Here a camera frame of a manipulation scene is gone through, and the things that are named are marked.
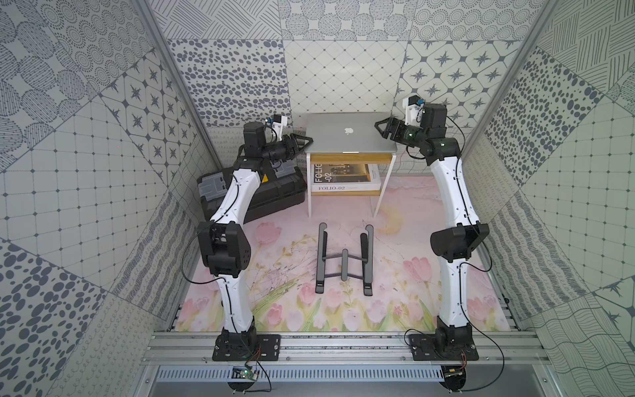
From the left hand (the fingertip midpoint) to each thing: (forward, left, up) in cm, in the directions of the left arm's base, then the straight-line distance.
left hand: (308, 139), depth 81 cm
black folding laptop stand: (-29, -13, -33) cm, 46 cm away
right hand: (+5, -25, +1) cm, 26 cm away
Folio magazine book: (-1, -12, -17) cm, 21 cm away
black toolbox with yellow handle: (-3, +11, -20) cm, 23 cm away
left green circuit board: (-62, +17, -39) cm, 75 cm away
